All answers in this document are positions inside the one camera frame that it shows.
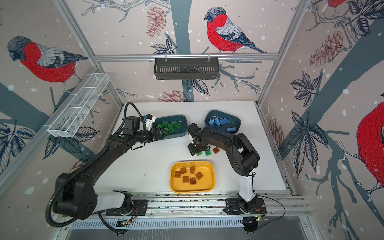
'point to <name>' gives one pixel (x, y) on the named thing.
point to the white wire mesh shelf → (71, 116)
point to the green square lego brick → (199, 154)
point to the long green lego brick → (177, 124)
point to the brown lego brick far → (215, 150)
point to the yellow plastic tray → (206, 183)
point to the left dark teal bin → (181, 119)
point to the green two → (171, 128)
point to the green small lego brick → (208, 153)
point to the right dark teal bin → (231, 127)
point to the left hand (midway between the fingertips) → (163, 134)
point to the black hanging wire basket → (186, 68)
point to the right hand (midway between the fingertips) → (194, 152)
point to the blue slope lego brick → (213, 122)
